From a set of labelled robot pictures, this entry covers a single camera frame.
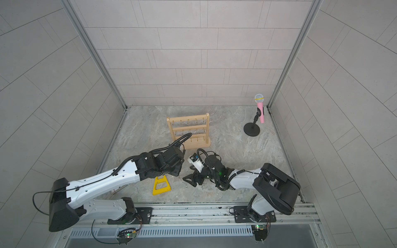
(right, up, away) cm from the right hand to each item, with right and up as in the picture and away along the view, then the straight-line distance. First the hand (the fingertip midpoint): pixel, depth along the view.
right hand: (189, 175), depth 79 cm
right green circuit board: (+33, -21, -11) cm, 41 cm away
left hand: (-3, +6, -3) cm, 7 cm away
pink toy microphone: (+39, +40, +7) cm, 56 cm away
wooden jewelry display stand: (+4, +25, +5) cm, 26 cm away
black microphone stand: (+40, +22, +24) cm, 52 cm away
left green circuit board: (-26, -22, -14) cm, 37 cm away
